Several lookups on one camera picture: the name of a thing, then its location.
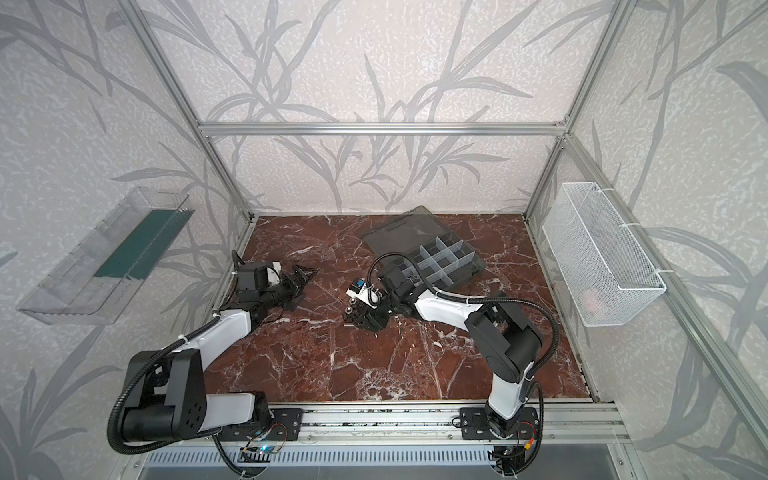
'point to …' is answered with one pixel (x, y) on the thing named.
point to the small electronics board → (265, 448)
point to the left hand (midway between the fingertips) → (315, 270)
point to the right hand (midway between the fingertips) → (362, 305)
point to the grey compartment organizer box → (444, 258)
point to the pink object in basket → (592, 301)
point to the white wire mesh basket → (607, 281)
